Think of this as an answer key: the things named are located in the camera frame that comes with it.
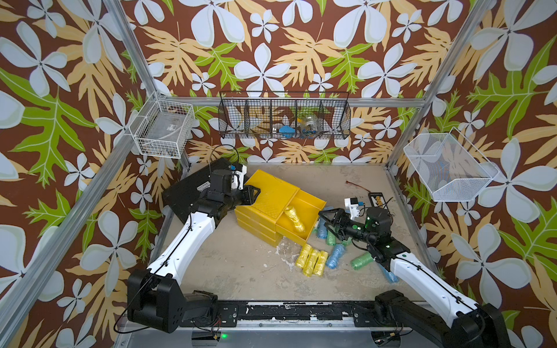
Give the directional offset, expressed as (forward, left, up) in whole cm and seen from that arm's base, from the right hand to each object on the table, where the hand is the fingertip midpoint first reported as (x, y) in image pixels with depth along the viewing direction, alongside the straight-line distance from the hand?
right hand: (320, 219), depth 76 cm
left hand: (+11, +23, +4) cm, 26 cm away
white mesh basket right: (+19, -51, +7) cm, 54 cm away
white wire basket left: (+34, +62, +15) cm, 72 cm away
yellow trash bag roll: (-2, +8, -1) cm, 9 cm away
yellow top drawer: (+1, +7, 0) cm, 8 cm away
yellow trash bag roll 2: (-6, +5, -18) cm, 20 cm away
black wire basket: (+48, +13, +11) cm, 51 cm away
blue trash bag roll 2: (+4, -4, -16) cm, 17 cm away
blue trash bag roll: (-5, -9, -18) cm, 21 cm away
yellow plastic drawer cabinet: (+3, +14, +1) cm, 15 cm away
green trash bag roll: (+1, -7, -18) cm, 20 cm away
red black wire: (+34, -22, -20) cm, 45 cm away
